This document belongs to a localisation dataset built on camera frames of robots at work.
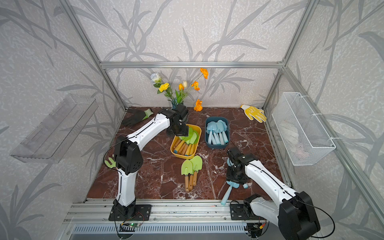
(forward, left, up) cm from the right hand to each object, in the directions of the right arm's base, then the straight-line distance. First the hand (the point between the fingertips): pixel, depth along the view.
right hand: (230, 178), depth 81 cm
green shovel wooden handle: (+23, +32, 0) cm, 39 cm away
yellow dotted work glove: (+53, -25, -4) cm, 59 cm away
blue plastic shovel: (+35, -1, 0) cm, 35 cm away
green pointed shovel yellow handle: (+21, +23, -1) cm, 32 cm away
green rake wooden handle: (+11, +70, -3) cm, 71 cm away
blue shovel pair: (+34, +9, +1) cm, 35 cm away
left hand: (+23, +27, +8) cm, 37 cm away
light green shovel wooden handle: (+6, +24, -2) cm, 25 cm away
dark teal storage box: (+41, -2, +2) cm, 41 cm away
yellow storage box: (+20, +26, 0) cm, 32 cm away
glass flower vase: (+45, +34, +14) cm, 58 cm away
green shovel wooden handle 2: (+11, +18, -3) cm, 22 cm away
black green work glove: (+49, +68, -2) cm, 84 cm away
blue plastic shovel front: (-7, +2, -2) cm, 7 cm away
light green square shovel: (+27, +22, 0) cm, 34 cm away
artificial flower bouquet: (+47, +27, +24) cm, 59 cm away
